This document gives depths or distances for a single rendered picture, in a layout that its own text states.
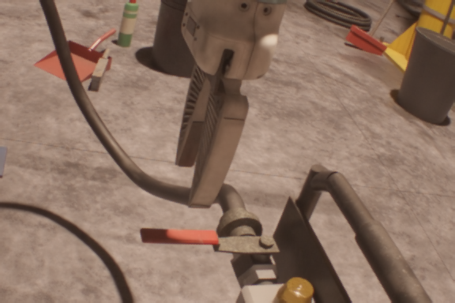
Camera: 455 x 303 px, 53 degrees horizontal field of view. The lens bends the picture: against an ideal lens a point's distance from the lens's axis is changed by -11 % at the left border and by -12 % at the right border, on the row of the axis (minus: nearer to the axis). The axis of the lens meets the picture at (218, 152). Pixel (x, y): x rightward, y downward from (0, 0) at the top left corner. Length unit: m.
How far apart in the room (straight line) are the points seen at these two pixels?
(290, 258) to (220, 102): 0.27
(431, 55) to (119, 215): 1.76
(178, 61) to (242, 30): 1.69
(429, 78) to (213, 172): 2.19
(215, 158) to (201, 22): 0.11
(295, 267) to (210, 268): 0.63
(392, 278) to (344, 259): 0.95
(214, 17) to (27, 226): 0.93
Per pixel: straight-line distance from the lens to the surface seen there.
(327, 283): 0.53
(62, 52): 1.04
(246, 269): 0.57
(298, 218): 0.58
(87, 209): 1.28
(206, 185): 0.43
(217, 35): 0.36
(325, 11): 3.89
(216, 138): 0.40
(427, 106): 2.60
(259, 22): 0.38
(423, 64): 2.56
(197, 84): 0.46
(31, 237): 1.19
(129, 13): 2.22
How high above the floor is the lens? 0.83
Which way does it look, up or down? 30 degrees down
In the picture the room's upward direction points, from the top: 16 degrees clockwise
